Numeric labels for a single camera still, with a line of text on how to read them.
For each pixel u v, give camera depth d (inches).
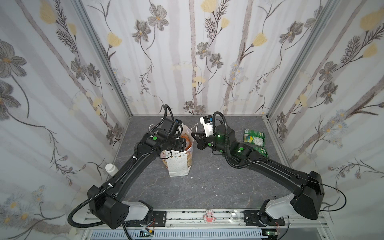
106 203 14.9
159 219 28.8
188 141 32.2
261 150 38.6
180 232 30.8
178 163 30.4
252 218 29.3
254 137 41.0
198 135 25.2
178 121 27.1
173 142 24.2
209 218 28.3
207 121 23.8
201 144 24.7
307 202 15.5
